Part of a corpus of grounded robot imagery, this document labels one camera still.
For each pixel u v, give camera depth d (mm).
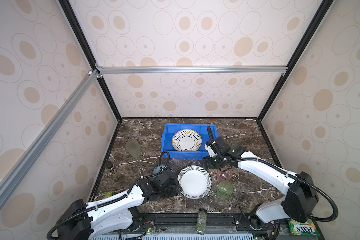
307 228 706
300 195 410
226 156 585
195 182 877
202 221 711
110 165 837
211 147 671
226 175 881
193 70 913
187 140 1035
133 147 989
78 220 402
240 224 729
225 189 848
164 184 606
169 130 1070
